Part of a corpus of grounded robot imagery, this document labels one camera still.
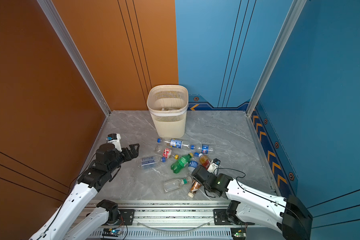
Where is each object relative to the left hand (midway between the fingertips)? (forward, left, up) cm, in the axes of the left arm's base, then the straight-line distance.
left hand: (132, 145), depth 78 cm
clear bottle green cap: (-13, -22, -19) cm, 32 cm away
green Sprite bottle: (-4, -23, -16) cm, 28 cm away
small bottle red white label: (+4, -17, -15) cm, 23 cm away
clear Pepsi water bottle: (+7, -39, -15) cm, 43 cm away
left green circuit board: (-36, +7, -21) cm, 42 cm away
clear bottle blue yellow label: (+11, -21, -15) cm, 28 cm away
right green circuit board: (-35, -54, -21) cm, 68 cm away
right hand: (-11, -35, -14) cm, 39 cm away
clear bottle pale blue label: (-2, -8, -14) cm, 17 cm away
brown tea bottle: (-16, -33, -16) cm, 40 cm away
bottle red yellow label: (-1, -39, -14) cm, 41 cm away
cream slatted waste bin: (+37, -15, -5) cm, 40 cm away
